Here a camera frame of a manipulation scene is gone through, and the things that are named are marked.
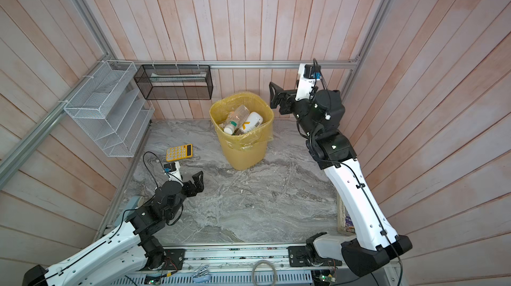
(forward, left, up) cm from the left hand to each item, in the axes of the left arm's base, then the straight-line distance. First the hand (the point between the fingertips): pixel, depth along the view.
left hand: (194, 177), depth 79 cm
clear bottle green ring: (+19, -17, +14) cm, 29 cm away
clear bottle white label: (+20, -24, +12) cm, 34 cm away
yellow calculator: (+22, +15, -14) cm, 31 cm away
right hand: (+13, -32, +36) cm, 50 cm away
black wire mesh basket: (+52, +18, +9) cm, 56 cm away
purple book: (-13, -62, -12) cm, 64 cm away
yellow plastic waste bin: (+9, -21, +6) cm, 24 cm away
